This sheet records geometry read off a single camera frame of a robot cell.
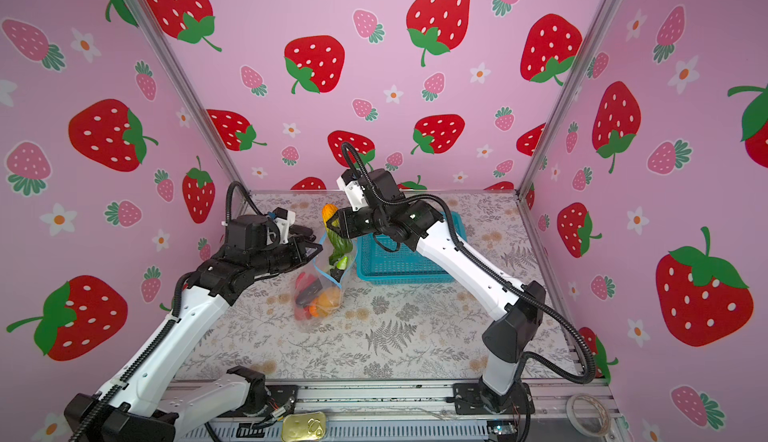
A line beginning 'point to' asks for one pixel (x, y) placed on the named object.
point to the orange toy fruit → (313, 310)
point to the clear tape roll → (588, 414)
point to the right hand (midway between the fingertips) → (330, 221)
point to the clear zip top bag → (319, 291)
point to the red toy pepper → (303, 281)
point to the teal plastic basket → (403, 264)
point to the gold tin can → (303, 427)
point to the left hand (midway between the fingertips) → (323, 245)
